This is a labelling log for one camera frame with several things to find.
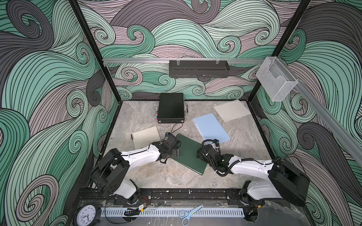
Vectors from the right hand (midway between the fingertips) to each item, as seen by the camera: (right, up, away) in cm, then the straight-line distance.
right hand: (199, 156), depth 87 cm
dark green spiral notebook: (-8, 0, 0) cm, 8 cm away
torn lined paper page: (+32, +29, +28) cm, 52 cm away
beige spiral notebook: (-39, +9, +12) cm, 42 cm away
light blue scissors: (-10, -23, -19) cm, 31 cm away
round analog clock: (-58, -22, -21) cm, 65 cm away
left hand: (-17, +3, 0) cm, 17 cm away
